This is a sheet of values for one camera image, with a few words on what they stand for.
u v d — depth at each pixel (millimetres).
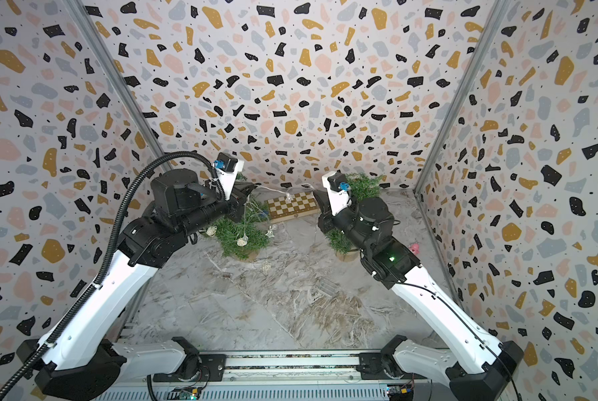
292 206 1130
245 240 767
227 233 780
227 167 481
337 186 494
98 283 382
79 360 377
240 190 541
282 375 731
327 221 559
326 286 898
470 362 380
